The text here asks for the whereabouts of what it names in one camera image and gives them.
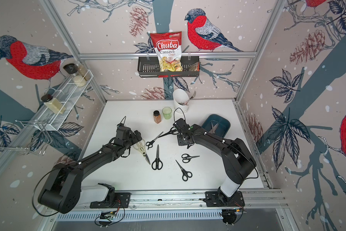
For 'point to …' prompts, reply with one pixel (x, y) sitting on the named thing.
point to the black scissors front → (186, 173)
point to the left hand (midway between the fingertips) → (138, 132)
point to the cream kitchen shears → (141, 146)
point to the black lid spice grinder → (78, 79)
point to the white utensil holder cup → (181, 100)
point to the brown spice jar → (157, 116)
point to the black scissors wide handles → (171, 131)
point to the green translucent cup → (166, 111)
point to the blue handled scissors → (188, 146)
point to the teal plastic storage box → (221, 129)
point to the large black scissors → (157, 163)
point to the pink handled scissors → (214, 128)
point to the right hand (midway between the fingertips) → (183, 139)
